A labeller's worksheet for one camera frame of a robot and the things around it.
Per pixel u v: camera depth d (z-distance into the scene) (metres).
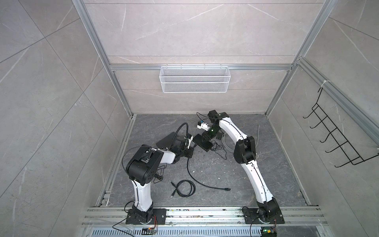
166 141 1.03
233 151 0.72
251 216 0.73
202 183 0.84
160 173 0.88
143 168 0.50
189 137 0.88
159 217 0.74
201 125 0.96
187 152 0.88
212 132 0.92
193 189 0.82
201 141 1.01
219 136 1.04
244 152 0.68
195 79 1.00
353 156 0.60
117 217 0.75
